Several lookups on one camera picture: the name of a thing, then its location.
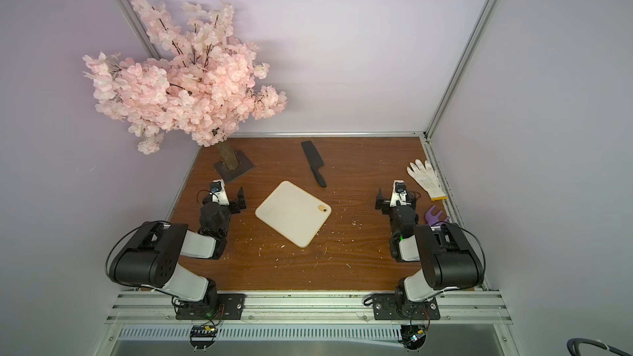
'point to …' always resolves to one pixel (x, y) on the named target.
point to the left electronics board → (203, 336)
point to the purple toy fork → (433, 219)
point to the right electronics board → (413, 336)
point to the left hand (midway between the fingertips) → (230, 187)
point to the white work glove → (426, 176)
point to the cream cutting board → (294, 213)
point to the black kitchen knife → (314, 160)
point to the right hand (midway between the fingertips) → (400, 186)
